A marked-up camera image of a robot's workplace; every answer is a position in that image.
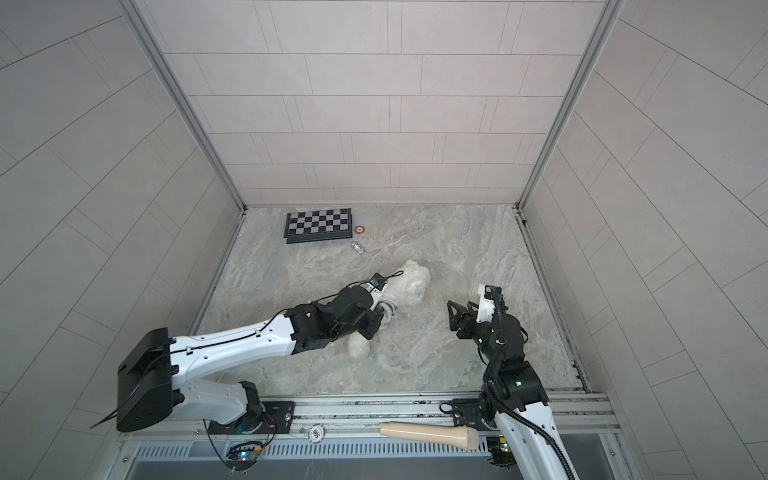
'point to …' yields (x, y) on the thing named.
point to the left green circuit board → (246, 453)
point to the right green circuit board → (501, 450)
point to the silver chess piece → (358, 248)
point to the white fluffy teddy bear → (405, 287)
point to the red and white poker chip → (359, 229)
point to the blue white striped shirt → (389, 311)
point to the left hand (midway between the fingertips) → (392, 310)
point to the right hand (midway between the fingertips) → (454, 306)
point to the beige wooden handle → (451, 436)
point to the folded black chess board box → (318, 225)
